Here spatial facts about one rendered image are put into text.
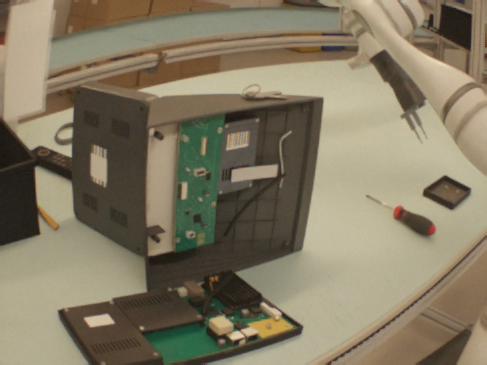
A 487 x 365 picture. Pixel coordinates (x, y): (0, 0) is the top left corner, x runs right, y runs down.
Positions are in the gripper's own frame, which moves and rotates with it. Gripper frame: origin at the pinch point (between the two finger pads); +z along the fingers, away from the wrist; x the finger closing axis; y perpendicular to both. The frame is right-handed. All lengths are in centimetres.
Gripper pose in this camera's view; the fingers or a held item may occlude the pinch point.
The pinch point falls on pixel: (424, 140)
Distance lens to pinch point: 115.0
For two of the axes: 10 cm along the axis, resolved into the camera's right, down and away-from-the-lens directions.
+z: 5.0, 8.6, -0.7
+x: 5.9, -2.7, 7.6
